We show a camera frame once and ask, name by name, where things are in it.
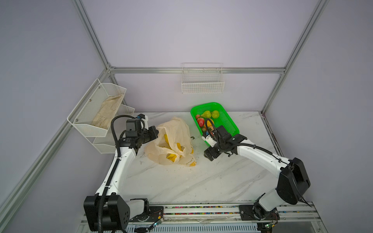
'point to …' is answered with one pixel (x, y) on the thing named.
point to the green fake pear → (207, 114)
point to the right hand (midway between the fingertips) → (208, 149)
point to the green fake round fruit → (215, 114)
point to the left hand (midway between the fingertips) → (158, 132)
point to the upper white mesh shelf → (94, 114)
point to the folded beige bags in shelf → (108, 110)
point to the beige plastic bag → (173, 144)
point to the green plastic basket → (224, 120)
